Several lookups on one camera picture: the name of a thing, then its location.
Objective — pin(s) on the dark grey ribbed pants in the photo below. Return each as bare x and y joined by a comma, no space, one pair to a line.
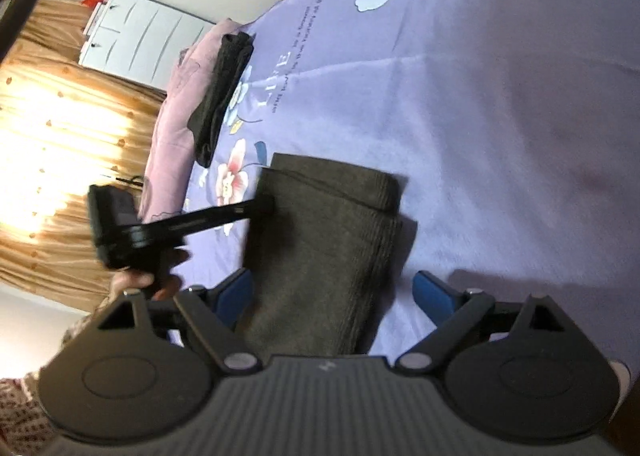
320,256

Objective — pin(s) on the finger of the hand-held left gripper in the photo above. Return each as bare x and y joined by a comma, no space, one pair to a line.
220,216

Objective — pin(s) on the person's left hand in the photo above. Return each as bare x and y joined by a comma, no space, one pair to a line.
135,281

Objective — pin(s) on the red patterned clothing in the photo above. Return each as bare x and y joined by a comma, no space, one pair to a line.
20,416

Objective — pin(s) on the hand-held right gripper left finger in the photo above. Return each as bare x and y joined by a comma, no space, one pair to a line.
240,296

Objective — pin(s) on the lilac floral bed sheet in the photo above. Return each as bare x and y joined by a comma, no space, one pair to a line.
500,136

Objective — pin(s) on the pink quilt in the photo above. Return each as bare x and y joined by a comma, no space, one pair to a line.
170,136

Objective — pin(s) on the folded dark pants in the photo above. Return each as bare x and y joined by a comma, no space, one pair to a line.
220,96

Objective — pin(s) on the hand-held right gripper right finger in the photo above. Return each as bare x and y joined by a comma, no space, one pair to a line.
431,296

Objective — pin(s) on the golden dotted curtain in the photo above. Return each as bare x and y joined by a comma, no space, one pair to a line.
70,136

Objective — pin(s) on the white cabinet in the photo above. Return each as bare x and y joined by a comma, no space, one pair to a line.
145,41

